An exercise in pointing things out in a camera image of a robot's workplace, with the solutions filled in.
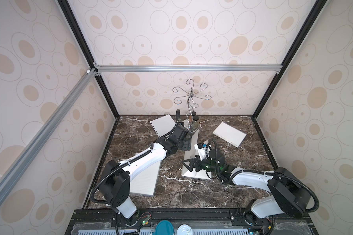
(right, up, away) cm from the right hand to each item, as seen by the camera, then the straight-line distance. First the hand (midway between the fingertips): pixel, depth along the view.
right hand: (191, 158), depth 82 cm
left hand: (-1, +10, +1) cm, 10 cm away
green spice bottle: (+5, +21, +24) cm, 32 cm away
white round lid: (-4, -29, -16) cm, 33 cm away
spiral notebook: (+31, +13, +27) cm, 43 cm away
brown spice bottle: (+1, +24, +21) cm, 31 cm away
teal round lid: (-13, -27, -17) cm, 35 cm away
